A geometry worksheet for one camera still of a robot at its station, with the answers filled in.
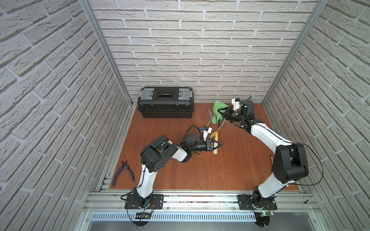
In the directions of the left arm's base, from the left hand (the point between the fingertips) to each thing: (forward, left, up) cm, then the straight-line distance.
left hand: (224, 145), depth 79 cm
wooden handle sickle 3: (+26, +5, -14) cm, 29 cm away
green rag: (+17, +3, +5) cm, 18 cm away
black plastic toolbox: (+33, +36, +1) cm, 49 cm away
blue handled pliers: (-5, +59, -15) cm, 61 cm away
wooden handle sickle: (+5, +4, +1) cm, 6 cm away
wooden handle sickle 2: (+20, -2, -12) cm, 24 cm away
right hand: (+21, +1, +7) cm, 22 cm away
